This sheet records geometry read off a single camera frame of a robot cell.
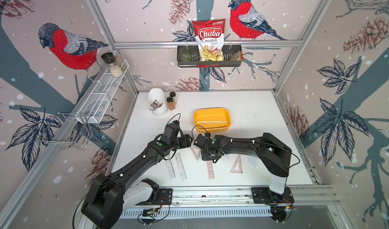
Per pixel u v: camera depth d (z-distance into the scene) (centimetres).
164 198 73
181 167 83
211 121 102
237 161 86
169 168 83
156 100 107
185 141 74
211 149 63
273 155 47
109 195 40
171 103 104
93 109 81
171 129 64
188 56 92
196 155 88
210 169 82
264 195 72
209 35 81
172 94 107
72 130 60
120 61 86
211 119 102
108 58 77
